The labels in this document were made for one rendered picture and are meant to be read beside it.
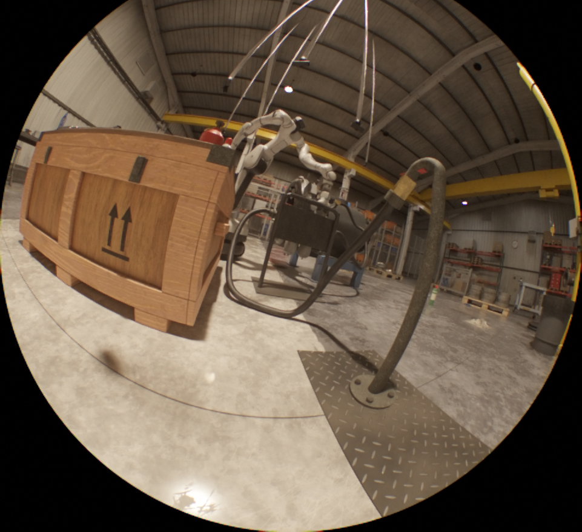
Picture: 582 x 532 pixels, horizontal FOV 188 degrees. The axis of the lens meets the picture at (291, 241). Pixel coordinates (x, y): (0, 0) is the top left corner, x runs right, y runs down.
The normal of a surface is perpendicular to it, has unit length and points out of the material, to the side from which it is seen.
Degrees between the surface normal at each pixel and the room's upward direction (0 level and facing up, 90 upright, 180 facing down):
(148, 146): 90
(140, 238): 90
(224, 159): 90
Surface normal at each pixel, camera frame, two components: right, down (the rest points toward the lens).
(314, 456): 0.26, -0.96
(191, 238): 0.30, 0.08
